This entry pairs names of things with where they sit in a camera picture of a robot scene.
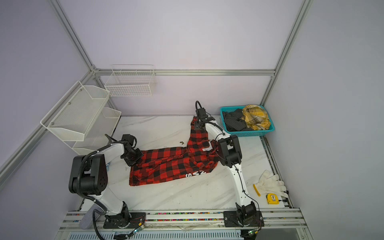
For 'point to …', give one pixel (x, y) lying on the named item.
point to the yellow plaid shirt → (256, 117)
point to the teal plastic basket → (250, 133)
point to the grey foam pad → (86, 222)
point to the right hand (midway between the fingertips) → (199, 124)
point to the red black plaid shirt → (200, 156)
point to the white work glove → (268, 183)
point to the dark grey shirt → (233, 121)
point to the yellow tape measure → (272, 198)
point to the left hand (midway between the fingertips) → (141, 161)
